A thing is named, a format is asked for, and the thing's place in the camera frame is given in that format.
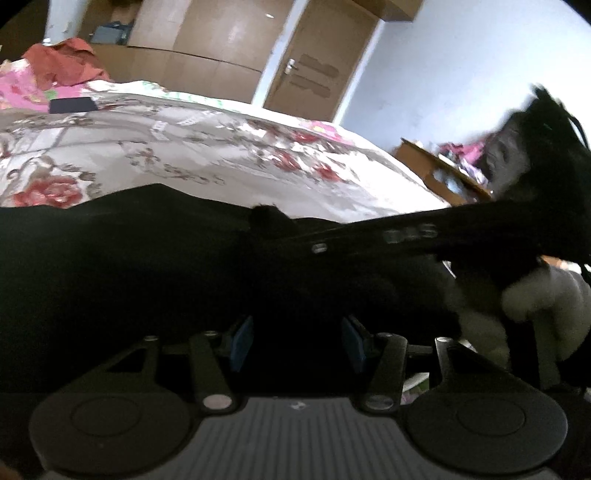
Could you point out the wooden side cabinet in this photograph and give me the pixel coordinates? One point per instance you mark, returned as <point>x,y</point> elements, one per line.
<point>429,170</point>

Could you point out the wooden door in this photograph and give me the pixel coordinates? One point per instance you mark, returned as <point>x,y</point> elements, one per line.
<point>318,60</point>

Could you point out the wooden wardrobe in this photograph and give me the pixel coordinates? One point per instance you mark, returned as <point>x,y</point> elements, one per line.
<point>207,41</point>

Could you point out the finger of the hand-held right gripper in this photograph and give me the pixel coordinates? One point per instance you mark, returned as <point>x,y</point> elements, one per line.
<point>332,240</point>

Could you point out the black pants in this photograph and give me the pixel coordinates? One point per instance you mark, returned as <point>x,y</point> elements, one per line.
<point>115,258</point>

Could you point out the pink cloth clutter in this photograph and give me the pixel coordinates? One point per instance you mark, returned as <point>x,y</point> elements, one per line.
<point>461,152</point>

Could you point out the person's right hand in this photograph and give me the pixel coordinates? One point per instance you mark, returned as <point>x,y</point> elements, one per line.
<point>526,295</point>

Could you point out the red cloth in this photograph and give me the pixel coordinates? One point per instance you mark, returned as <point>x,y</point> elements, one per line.
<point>64,62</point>

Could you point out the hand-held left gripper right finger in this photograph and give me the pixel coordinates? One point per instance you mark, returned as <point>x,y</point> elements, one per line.
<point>354,346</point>

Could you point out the blue storage box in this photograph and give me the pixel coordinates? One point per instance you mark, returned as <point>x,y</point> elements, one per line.
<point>111,34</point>

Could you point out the pink printed bedsheet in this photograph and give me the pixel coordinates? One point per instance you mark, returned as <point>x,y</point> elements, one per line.
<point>18,87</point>

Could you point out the floral grey blanket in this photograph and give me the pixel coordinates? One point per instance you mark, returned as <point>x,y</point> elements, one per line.
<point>184,147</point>

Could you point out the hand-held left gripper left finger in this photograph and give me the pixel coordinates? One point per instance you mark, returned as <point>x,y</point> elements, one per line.
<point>242,346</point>

